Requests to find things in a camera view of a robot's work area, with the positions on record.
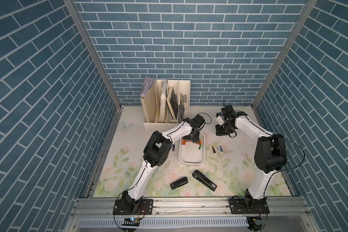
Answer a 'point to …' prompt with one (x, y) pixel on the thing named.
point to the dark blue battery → (173, 148)
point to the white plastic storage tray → (190, 154)
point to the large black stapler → (204, 180)
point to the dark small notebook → (181, 111)
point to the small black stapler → (179, 183)
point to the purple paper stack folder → (147, 84)
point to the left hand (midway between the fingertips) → (195, 139)
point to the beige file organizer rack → (165, 103)
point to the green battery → (200, 145)
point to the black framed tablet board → (172, 102)
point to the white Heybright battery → (217, 148)
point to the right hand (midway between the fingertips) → (219, 133)
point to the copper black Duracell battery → (213, 149)
